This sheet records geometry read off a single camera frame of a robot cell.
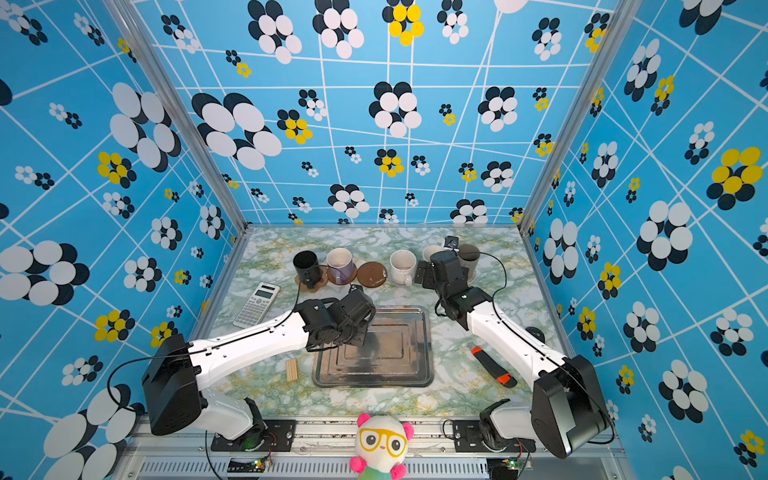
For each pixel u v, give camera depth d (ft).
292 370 2.75
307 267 3.16
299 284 3.34
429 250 3.27
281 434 2.42
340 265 3.34
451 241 2.37
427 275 2.49
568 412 1.32
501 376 2.69
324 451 2.37
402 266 3.38
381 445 2.17
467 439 2.37
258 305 3.16
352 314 2.02
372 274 3.45
